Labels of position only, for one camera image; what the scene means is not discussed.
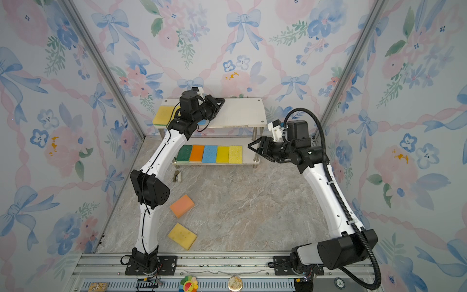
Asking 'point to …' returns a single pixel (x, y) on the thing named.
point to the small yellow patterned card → (98, 287)
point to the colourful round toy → (188, 284)
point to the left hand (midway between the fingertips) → (227, 95)
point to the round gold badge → (235, 283)
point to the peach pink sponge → (182, 205)
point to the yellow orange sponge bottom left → (183, 236)
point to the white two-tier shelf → (236, 113)
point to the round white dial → (339, 283)
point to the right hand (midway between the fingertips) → (252, 147)
